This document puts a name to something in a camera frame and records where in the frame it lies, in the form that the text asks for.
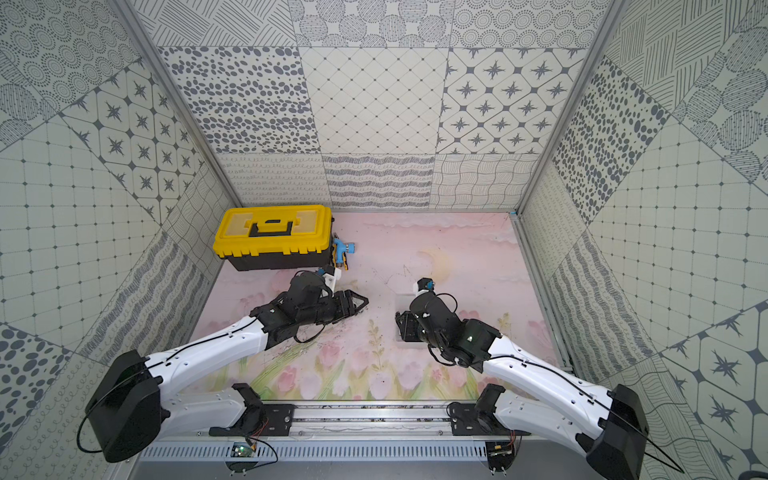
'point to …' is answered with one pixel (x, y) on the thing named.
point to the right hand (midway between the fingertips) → (404, 322)
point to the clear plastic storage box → (402, 303)
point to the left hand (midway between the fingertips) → (365, 297)
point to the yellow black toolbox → (275, 238)
